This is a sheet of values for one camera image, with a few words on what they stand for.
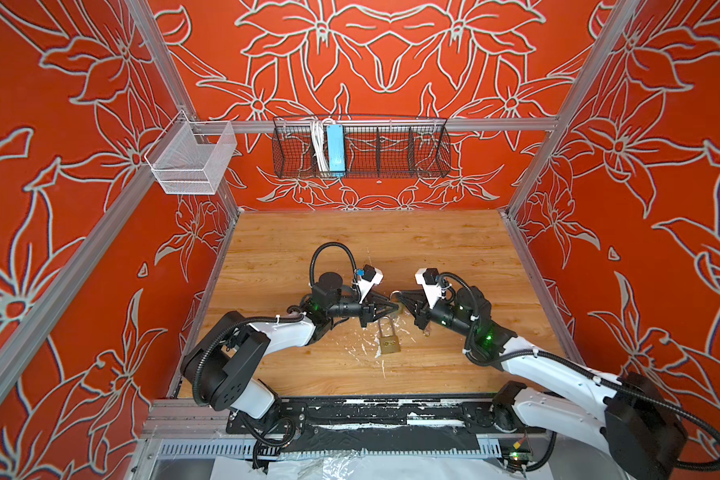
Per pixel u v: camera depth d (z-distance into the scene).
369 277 0.70
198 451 0.70
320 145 0.90
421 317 0.68
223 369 0.44
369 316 0.70
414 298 0.71
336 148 0.90
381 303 0.73
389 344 0.85
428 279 0.65
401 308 0.75
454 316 0.65
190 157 0.95
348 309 0.71
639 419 0.40
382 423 0.73
